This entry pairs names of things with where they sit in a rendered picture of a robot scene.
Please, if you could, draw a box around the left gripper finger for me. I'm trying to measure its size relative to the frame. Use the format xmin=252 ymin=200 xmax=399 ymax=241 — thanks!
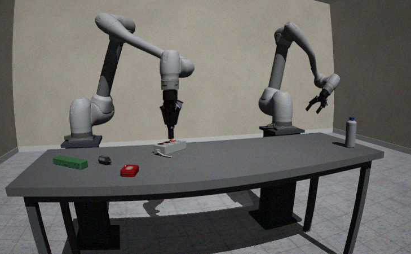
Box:
xmin=306 ymin=96 xmax=320 ymax=111
xmin=316 ymin=97 xmax=327 ymax=114

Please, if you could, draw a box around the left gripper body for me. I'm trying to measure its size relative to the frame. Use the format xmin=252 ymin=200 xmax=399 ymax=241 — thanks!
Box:
xmin=317 ymin=89 xmax=329 ymax=102

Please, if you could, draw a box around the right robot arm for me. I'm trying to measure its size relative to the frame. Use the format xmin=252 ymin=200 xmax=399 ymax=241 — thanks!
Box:
xmin=64 ymin=13 xmax=195 ymax=143

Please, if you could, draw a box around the white power strip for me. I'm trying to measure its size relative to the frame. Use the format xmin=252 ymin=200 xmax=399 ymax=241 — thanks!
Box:
xmin=153 ymin=139 xmax=186 ymax=158

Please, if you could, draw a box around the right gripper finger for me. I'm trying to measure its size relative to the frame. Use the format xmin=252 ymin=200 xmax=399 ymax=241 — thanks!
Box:
xmin=160 ymin=104 xmax=170 ymax=139
xmin=169 ymin=103 xmax=181 ymax=139

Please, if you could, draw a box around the green rectangular block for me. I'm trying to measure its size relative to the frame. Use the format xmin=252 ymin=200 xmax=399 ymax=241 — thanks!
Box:
xmin=53 ymin=155 xmax=88 ymax=169

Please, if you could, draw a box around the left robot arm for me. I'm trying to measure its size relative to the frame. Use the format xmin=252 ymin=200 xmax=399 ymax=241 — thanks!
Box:
xmin=259 ymin=22 xmax=340 ymax=131

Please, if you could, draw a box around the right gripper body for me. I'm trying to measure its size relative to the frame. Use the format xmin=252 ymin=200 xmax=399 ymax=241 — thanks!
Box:
xmin=163 ymin=90 xmax=178 ymax=111

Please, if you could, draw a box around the grey bottle with blue cap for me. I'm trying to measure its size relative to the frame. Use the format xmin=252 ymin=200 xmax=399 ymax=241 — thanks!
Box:
xmin=345 ymin=117 xmax=357 ymax=148

